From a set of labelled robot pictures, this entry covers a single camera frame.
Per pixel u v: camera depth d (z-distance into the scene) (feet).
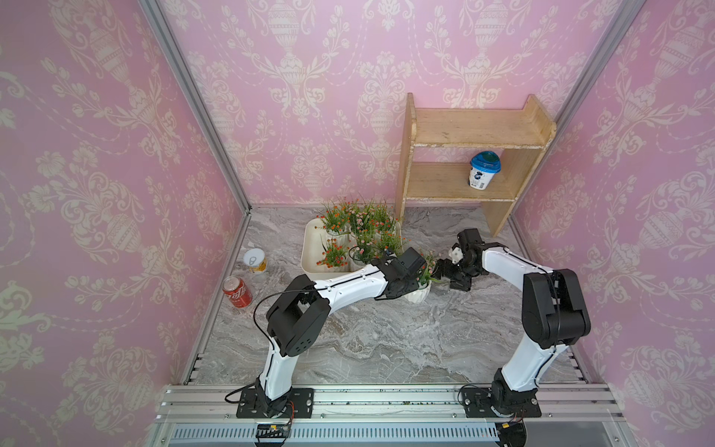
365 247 3.01
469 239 2.61
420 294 2.93
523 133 2.68
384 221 3.19
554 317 1.60
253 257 3.19
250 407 2.38
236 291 2.79
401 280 2.14
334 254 2.97
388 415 2.39
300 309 1.75
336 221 3.19
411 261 2.28
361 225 3.16
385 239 3.33
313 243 3.56
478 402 2.39
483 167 3.00
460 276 2.69
